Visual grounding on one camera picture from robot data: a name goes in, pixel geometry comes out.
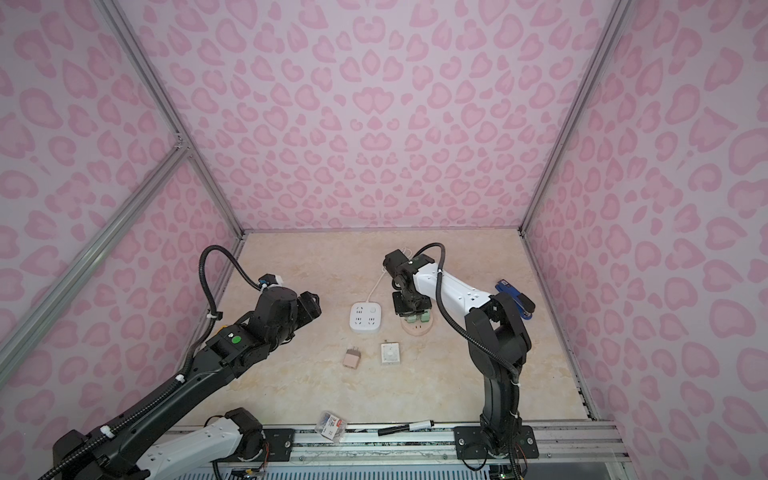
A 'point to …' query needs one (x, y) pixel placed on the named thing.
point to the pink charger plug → (352, 357)
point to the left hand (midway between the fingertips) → (318, 302)
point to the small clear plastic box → (331, 426)
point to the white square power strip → (365, 316)
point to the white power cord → (381, 275)
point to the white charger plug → (390, 352)
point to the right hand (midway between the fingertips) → (406, 309)
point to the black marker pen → (412, 426)
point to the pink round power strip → (417, 328)
